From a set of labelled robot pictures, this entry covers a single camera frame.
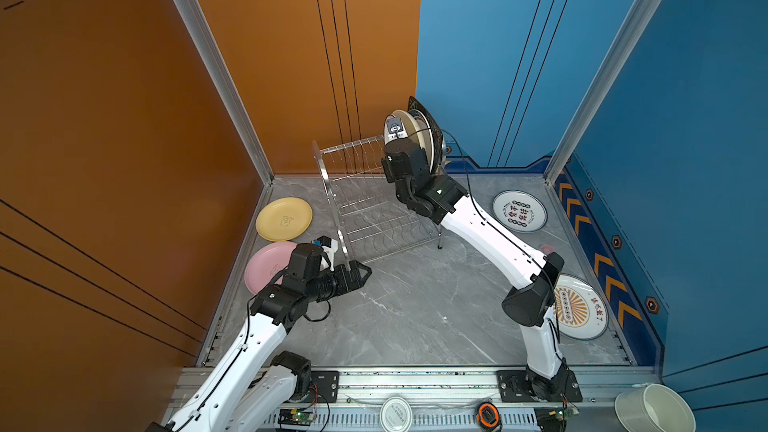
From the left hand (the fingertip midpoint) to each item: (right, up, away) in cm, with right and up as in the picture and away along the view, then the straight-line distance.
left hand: (360, 273), depth 76 cm
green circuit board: (-15, -33, -5) cm, 37 cm away
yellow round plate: (-31, +12, +31) cm, 46 cm away
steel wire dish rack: (0, +12, +28) cm, 31 cm away
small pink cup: (+60, +2, +23) cm, 64 cm away
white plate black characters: (+55, +15, +33) cm, 66 cm away
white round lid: (+9, -28, -11) cm, 32 cm away
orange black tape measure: (+30, -30, -9) cm, 43 cm away
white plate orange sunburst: (+62, -13, +9) cm, 64 cm away
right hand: (+10, +32, -2) cm, 34 cm away
